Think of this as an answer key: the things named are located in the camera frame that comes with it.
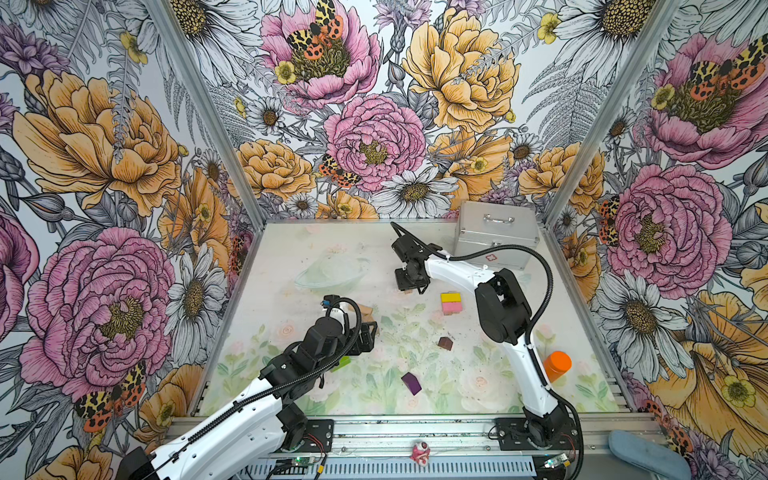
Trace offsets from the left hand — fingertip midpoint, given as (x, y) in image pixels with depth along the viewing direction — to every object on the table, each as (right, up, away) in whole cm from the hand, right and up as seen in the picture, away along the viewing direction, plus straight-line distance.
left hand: (361, 334), depth 79 cm
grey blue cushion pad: (+67, -25, -10) cm, 72 cm away
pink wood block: (+26, +5, +11) cm, 28 cm away
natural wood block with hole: (0, +2, +15) cm, 16 cm away
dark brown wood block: (+24, -5, +9) cm, 25 cm away
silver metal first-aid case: (+38, +30, +22) cm, 53 cm away
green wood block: (-5, -8, +4) cm, 10 cm away
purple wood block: (+13, -14, +3) cm, 19 cm away
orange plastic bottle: (+50, -7, -3) cm, 50 cm away
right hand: (+13, +9, +21) cm, 26 cm away
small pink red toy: (+15, -24, -11) cm, 30 cm away
